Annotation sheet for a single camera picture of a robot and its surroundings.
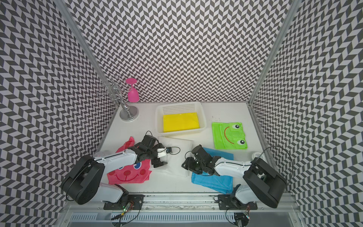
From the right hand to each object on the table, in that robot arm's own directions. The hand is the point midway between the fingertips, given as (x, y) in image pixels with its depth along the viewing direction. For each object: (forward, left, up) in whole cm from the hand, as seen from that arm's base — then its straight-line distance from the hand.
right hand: (185, 170), depth 83 cm
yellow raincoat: (+34, +5, +2) cm, 34 cm away
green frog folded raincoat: (+23, -30, 0) cm, 38 cm away
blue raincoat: (-7, -21, 0) cm, 22 cm away
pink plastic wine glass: (+49, +38, +17) cm, 64 cm away
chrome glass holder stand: (+42, +44, +27) cm, 67 cm away
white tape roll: (+8, -44, +4) cm, 45 cm away
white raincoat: (+7, +2, +14) cm, 16 cm away
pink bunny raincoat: (-2, +28, +1) cm, 29 cm away
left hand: (+10, +14, -1) cm, 17 cm away
